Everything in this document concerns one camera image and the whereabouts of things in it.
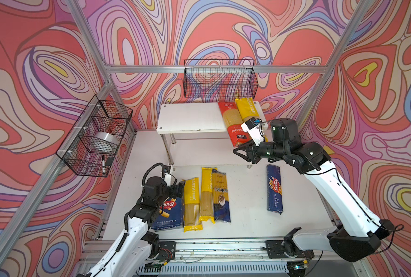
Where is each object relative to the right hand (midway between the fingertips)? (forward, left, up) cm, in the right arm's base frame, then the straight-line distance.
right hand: (238, 153), depth 65 cm
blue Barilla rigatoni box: (-13, +30, -27) cm, 42 cm away
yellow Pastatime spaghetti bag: (-14, +20, -31) cm, 40 cm away
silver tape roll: (+12, +56, -1) cm, 57 cm away
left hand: (+2, +27, -21) cm, 34 cm away
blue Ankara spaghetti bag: (-3, +6, -31) cm, 32 cm away
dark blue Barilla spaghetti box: (-4, -21, -31) cm, 38 cm away
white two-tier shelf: (+45, +20, -37) cm, 62 cm away
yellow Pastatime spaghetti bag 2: (-8, +13, -31) cm, 35 cm away
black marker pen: (+2, +56, -8) cm, 57 cm away
